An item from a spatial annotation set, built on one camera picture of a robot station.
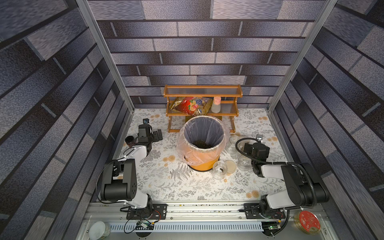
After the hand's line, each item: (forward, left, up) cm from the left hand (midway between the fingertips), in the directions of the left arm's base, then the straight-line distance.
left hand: (153, 130), depth 94 cm
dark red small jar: (-8, +12, +2) cm, 15 cm away
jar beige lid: (-18, -49, -13) cm, 54 cm away
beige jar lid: (-19, -52, -11) cm, 56 cm away
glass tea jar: (-17, -58, -10) cm, 61 cm away
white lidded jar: (-52, +15, -5) cm, 54 cm away
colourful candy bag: (+13, -24, +10) cm, 29 cm away
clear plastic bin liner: (-19, -20, +11) cm, 29 cm away
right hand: (-6, -67, -4) cm, 67 cm away
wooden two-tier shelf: (+25, -54, -5) cm, 59 cm away
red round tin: (-47, -81, -7) cm, 94 cm away
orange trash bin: (-4, -33, -3) cm, 33 cm away
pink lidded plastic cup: (+13, -41, +10) cm, 44 cm away
